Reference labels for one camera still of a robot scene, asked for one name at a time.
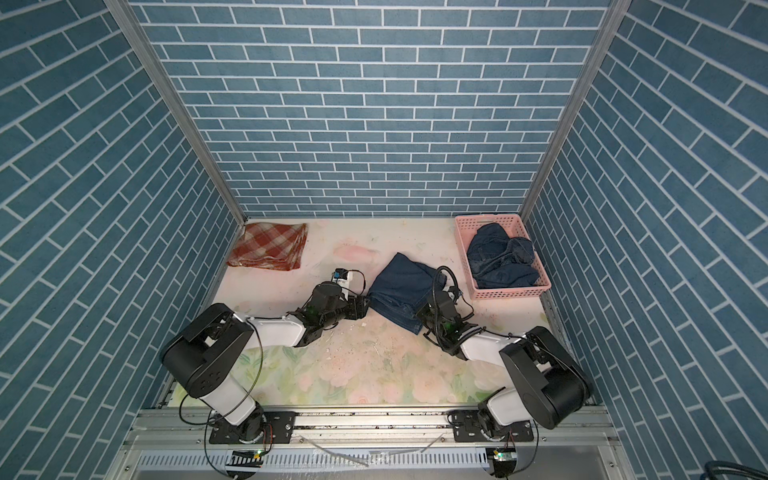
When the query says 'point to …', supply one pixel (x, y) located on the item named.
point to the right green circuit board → (505, 456)
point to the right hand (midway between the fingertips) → (413, 302)
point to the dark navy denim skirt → (498, 260)
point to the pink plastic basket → (467, 226)
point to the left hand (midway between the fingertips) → (366, 299)
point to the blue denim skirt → (400, 287)
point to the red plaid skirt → (270, 245)
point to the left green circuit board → (246, 458)
